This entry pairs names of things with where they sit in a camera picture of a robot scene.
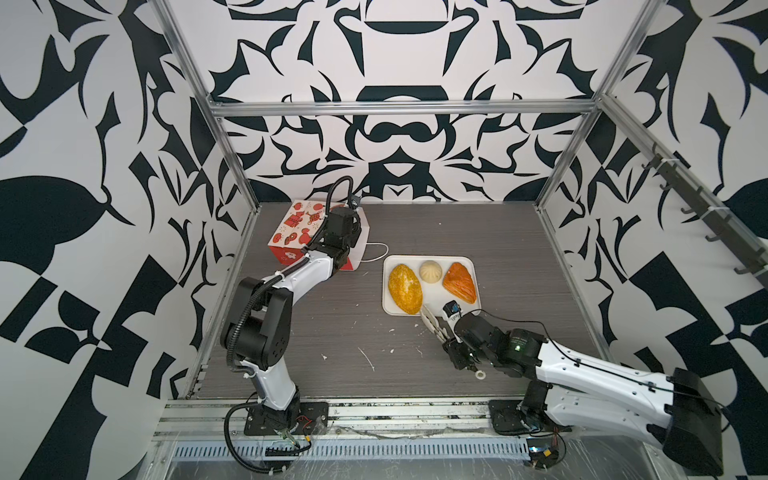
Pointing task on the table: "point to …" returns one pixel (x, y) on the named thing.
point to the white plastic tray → (434, 295)
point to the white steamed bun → (430, 271)
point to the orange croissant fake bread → (459, 282)
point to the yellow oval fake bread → (405, 288)
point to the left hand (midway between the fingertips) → (342, 213)
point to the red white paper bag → (301, 224)
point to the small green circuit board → (543, 452)
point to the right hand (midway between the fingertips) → (446, 345)
